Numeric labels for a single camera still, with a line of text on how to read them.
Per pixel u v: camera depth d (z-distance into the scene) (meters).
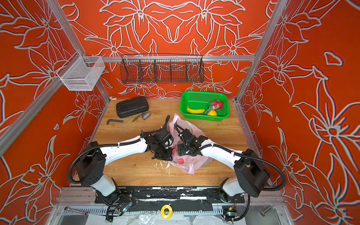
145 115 1.06
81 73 0.92
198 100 1.11
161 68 0.98
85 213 0.68
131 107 1.07
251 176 0.42
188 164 0.69
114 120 1.05
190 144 0.63
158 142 0.64
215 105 1.06
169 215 0.67
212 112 1.01
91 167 0.44
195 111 1.07
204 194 0.74
